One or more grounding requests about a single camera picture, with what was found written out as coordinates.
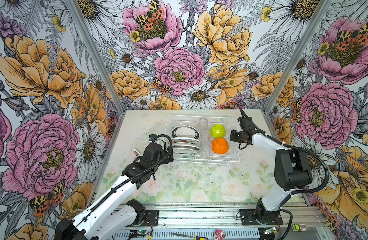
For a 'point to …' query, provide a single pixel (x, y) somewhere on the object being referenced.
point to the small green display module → (299, 227)
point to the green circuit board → (136, 232)
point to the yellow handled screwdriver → (195, 237)
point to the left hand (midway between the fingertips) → (163, 155)
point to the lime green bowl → (217, 131)
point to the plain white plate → (186, 146)
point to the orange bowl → (219, 145)
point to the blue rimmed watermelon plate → (186, 140)
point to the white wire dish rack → (173, 121)
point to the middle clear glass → (205, 135)
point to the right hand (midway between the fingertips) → (232, 139)
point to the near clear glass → (206, 149)
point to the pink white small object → (219, 234)
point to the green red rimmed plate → (185, 131)
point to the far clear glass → (202, 123)
